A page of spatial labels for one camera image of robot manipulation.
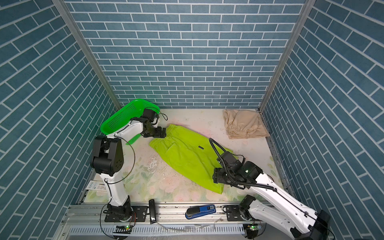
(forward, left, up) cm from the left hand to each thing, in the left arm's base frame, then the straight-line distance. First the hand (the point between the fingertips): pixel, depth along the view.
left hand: (160, 133), depth 98 cm
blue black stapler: (-46, -23, -1) cm, 51 cm away
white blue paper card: (-31, +31, -7) cm, 44 cm away
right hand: (-31, -34, +6) cm, 46 cm away
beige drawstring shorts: (+9, -60, -2) cm, 60 cm away
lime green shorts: (-14, -21, -6) cm, 26 cm away
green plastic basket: (+25, +25, -3) cm, 36 cm away
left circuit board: (-51, +12, -10) cm, 53 cm away
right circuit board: (-53, -51, -8) cm, 74 cm away
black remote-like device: (-45, -2, -3) cm, 45 cm away
